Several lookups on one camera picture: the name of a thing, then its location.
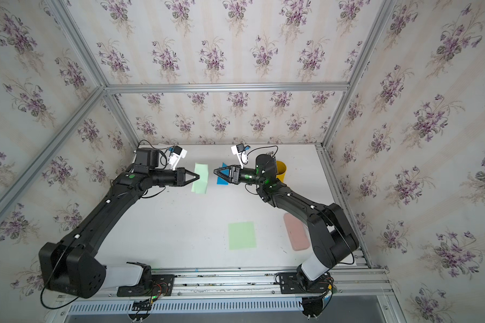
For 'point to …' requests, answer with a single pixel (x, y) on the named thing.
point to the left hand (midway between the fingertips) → (198, 177)
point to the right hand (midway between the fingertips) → (218, 173)
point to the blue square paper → (220, 181)
